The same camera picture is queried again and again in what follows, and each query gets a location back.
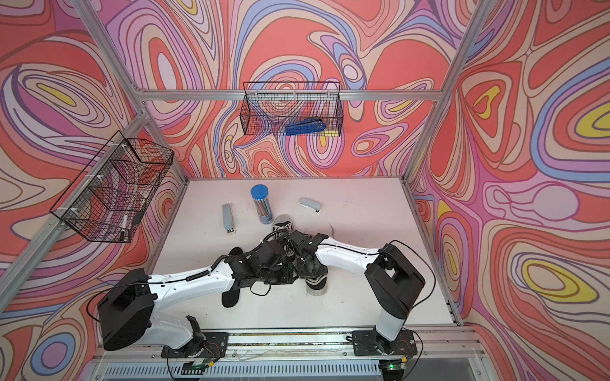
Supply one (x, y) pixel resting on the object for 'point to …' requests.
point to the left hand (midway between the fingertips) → (301, 278)
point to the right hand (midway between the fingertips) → (311, 279)
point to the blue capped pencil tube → (260, 195)
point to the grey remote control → (228, 221)
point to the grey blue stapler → (310, 205)
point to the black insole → (231, 298)
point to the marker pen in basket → (123, 228)
